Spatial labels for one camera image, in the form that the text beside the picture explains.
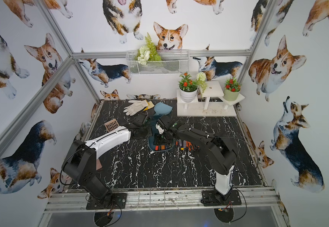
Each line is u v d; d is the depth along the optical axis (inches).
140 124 27.6
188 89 34.7
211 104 43.6
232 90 36.4
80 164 17.9
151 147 33.8
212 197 29.1
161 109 44.9
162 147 35.8
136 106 46.0
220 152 18.9
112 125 41.8
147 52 30.7
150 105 46.2
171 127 25.9
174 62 36.4
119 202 29.0
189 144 36.4
